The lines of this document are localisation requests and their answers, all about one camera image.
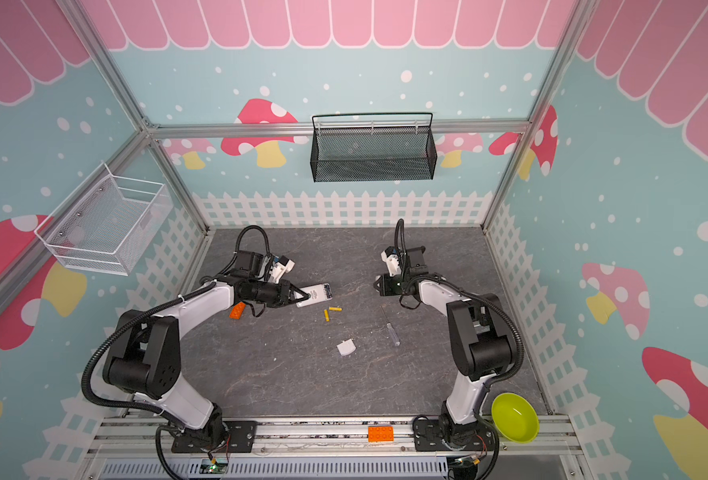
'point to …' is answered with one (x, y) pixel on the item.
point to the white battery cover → (346, 347)
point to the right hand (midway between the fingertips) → (375, 282)
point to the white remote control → (318, 293)
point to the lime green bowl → (514, 418)
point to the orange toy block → (237, 311)
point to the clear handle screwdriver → (392, 331)
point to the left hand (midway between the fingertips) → (304, 302)
